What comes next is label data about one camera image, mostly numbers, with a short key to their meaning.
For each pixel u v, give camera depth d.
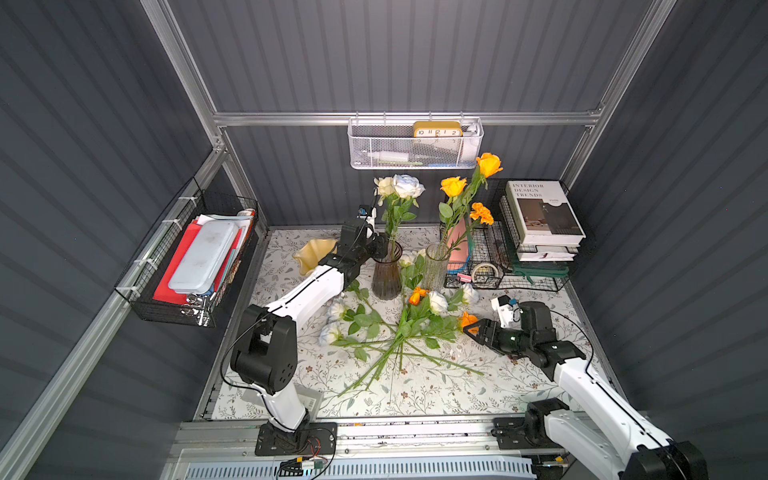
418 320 0.89
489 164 0.79
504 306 0.77
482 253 1.12
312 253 0.88
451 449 0.73
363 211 0.77
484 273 1.05
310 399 0.77
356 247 0.68
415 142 0.89
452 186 0.80
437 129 0.87
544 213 0.91
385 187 0.81
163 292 0.67
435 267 1.01
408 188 0.75
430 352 0.89
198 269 0.67
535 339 0.64
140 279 0.61
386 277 0.92
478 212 0.78
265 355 0.47
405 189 0.75
